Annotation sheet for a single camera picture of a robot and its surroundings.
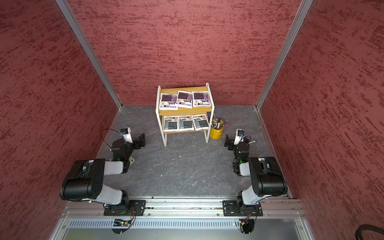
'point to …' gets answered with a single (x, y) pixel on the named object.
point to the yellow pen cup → (216, 129)
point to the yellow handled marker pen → (253, 141)
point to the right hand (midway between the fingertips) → (233, 136)
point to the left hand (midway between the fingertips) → (137, 136)
